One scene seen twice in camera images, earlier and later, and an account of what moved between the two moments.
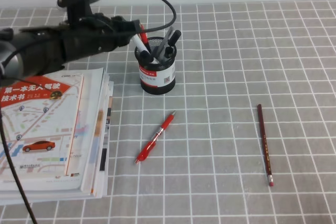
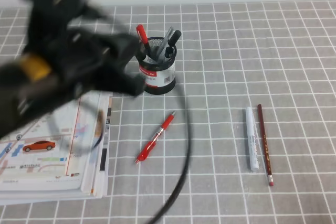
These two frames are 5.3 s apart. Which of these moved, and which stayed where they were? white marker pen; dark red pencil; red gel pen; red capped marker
Moved: white marker pen
Stayed: dark red pencil; red capped marker; red gel pen
